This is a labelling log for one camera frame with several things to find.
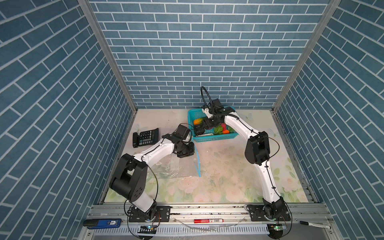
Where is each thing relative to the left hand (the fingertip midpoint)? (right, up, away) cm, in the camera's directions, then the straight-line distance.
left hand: (195, 152), depth 87 cm
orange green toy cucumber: (+1, +19, +21) cm, 28 cm away
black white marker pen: (+58, -31, -16) cm, 68 cm away
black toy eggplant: (+2, +13, +15) cm, 20 cm away
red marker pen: (+5, -29, -16) cm, 34 cm away
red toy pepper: (+15, +17, -13) cm, 26 cm away
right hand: (+7, +19, +13) cm, 24 cm away
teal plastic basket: (+2, +24, +21) cm, 32 cm away
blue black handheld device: (-42, -29, -19) cm, 54 cm away
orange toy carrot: (+21, +12, +15) cm, 28 cm away
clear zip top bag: (-14, -12, 0) cm, 18 cm away
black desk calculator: (-35, +7, +15) cm, 38 cm away
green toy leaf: (+15, +13, +15) cm, 25 cm away
